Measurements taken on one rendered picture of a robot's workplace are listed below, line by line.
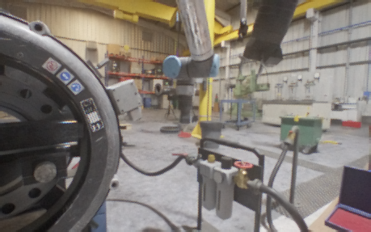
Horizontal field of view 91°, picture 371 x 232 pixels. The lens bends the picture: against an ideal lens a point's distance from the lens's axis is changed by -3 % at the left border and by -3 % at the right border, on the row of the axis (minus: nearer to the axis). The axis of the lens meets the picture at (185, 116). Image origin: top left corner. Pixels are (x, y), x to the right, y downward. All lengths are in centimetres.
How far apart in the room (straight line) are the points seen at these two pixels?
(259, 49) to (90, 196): 65
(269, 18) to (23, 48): 59
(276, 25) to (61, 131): 60
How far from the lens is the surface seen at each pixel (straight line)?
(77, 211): 73
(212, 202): 99
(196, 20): 67
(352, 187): 72
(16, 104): 76
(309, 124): 332
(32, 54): 64
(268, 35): 48
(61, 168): 60
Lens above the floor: 75
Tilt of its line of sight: 4 degrees down
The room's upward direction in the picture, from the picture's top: 1 degrees clockwise
